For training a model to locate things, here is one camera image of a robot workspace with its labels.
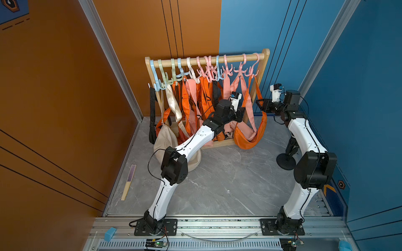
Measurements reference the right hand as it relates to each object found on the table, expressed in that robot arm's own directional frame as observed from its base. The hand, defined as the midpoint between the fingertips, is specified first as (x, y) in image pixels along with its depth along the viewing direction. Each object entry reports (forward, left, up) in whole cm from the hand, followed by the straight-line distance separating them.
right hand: (260, 101), depth 87 cm
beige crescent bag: (-12, +50, -12) cm, 53 cm away
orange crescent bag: (-14, +11, -18) cm, 25 cm away
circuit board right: (-63, -7, -32) cm, 71 cm away
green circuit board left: (-63, +54, -31) cm, 88 cm away
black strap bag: (-13, +60, -8) cm, 62 cm away
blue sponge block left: (-60, +75, -28) cm, 100 cm away
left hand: (-6, +9, +1) cm, 11 cm away
